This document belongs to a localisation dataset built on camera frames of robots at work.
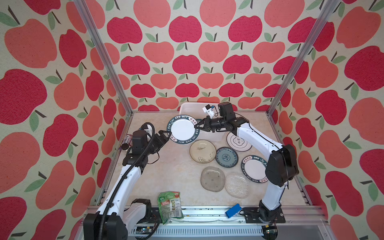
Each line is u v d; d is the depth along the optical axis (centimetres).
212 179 87
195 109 103
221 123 72
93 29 77
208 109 78
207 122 74
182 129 80
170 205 76
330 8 70
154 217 72
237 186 84
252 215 73
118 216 40
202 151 97
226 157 96
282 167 50
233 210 75
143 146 60
